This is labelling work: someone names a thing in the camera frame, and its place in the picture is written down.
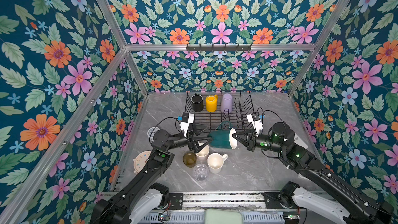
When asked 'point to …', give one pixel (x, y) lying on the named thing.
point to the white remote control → (297, 140)
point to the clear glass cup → (200, 171)
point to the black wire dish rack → (242, 106)
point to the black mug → (197, 102)
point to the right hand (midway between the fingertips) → (234, 135)
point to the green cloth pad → (222, 216)
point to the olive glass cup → (189, 158)
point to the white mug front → (215, 162)
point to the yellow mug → (211, 103)
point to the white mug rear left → (202, 155)
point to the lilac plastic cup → (226, 103)
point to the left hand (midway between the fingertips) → (210, 134)
